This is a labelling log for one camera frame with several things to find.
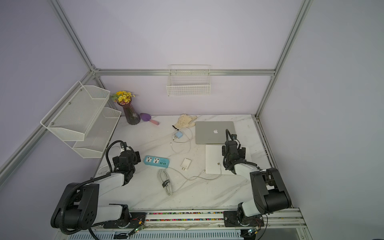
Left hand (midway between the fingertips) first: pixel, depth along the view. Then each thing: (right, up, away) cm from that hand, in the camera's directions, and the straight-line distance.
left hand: (126, 156), depth 91 cm
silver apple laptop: (+56, +15, +19) cm, 61 cm away
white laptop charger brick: (+36, -5, +1) cm, 37 cm away
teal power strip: (+18, -3, +2) cm, 19 cm away
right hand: (+69, +4, +3) cm, 69 cm away
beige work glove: (+34, +23, +25) cm, 48 cm away
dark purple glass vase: (-4, +28, +17) cm, 33 cm away
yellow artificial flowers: (-6, +38, +6) cm, 39 cm away
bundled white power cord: (+25, -12, -7) cm, 29 cm away
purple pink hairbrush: (+3, +26, +28) cm, 38 cm away
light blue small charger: (+31, +12, +16) cm, 37 cm away
